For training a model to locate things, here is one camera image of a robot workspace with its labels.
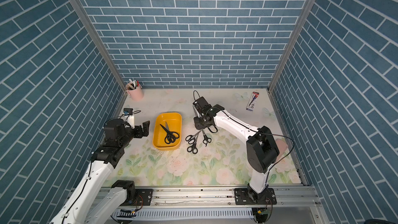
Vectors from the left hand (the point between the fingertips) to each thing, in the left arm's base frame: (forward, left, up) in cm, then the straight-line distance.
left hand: (144, 120), depth 78 cm
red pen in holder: (+37, +17, -9) cm, 42 cm away
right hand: (+4, -29, -9) cm, 30 cm away
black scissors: (+1, -10, -19) cm, 22 cm away
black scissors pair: (0, -23, -20) cm, 30 cm away
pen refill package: (+29, -66, -18) cm, 74 cm away
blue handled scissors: (-7, -35, +1) cm, 36 cm away
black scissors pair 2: (-6, -24, -20) cm, 32 cm away
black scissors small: (0, -32, -20) cm, 38 cm away
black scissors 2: (+2, -10, -19) cm, 22 cm away
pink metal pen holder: (+33, +18, -15) cm, 40 cm away
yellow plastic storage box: (+13, -11, -19) cm, 25 cm away
